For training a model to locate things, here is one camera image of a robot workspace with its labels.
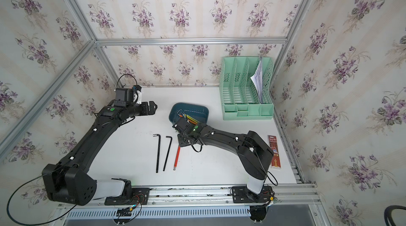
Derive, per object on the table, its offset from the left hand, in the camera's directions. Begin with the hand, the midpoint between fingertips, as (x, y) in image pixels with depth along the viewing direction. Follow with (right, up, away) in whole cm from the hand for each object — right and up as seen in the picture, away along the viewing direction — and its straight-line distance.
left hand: (150, 106), depth 81 cm
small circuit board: (-8, -48, -10) cm, 50 cm away
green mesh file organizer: (+55, +6, +34) cm, 65 cm away
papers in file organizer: (+58, +17, +7) cm, 61 cm away
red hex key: (+14, -25, +7) cm, 29 cm away
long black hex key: (+2, -25, +6) cm, 26 cm away
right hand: (+17, -19, +3) cm, 26 cm away
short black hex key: (+8, -26, +7) cm, 28 cm away
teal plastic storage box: (+21, -5, +26) cm, 33 cm away
